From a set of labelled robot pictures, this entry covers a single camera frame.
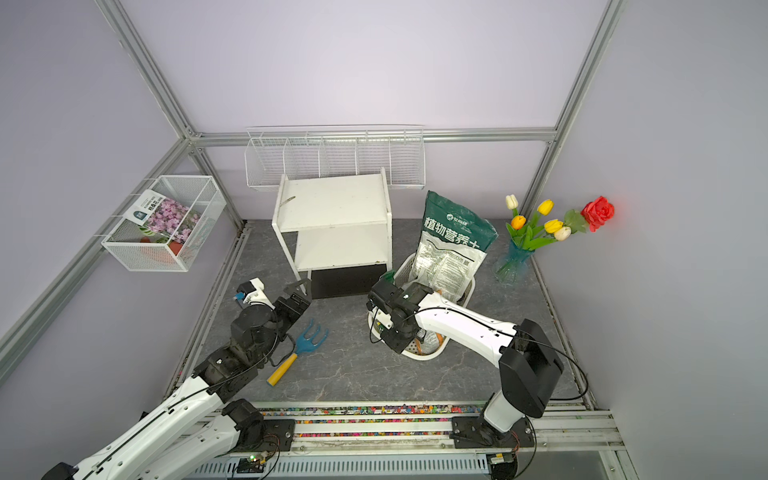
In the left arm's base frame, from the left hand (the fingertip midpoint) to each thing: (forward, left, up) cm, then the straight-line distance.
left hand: (306, 290), depth 74 cm
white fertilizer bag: (+5, -39, -9) cm, 40 cm away
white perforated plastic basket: (+11, -26, -12) cm, 31 cm away
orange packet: (-9, -32, -17) cm, 38 cm away
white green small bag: (+8, -21, -9) cm, 25 cm away
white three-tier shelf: (+25, -8, -7) cm, 28 cm away
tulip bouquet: (+14, -63, +2) cm, 64 cm away
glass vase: (+12, -61, -15) cm, 64 cm away
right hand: (-8, -23, -15) cm, 29 cm away
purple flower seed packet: (+16, +34, +12) cm, 40 cm away
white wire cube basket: (+11, +41, +7) cm, 43 cm away
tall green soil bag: (+13, -40, +2) cm, 42 cm away
